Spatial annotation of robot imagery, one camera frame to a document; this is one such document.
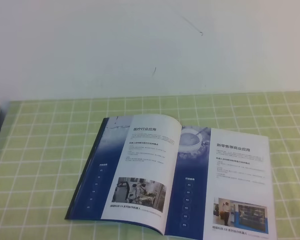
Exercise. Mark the robotics brochure book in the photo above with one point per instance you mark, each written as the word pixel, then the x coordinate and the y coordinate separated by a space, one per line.
pixel 192 182

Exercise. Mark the green checkered tablecloth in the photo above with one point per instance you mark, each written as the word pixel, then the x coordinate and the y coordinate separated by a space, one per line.
pixel 44 145

